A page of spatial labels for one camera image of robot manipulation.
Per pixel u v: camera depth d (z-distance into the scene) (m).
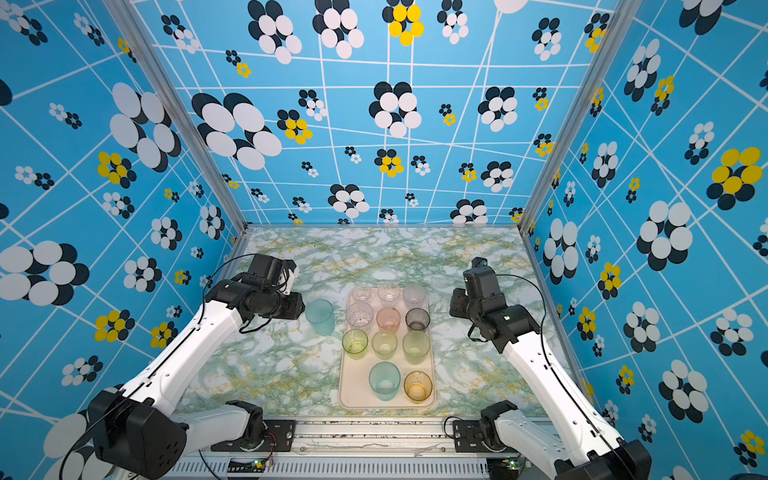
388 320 0.91
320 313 0.93
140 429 0.38
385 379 0.79
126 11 0.68
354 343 0.89
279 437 0.73
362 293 0.97
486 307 0.56
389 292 0.99
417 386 0.80
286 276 0.67
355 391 0.81
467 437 0.72
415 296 0.98
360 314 0.88
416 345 0.87
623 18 0.68
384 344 0.88
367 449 0.72
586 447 0.38
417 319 0.90
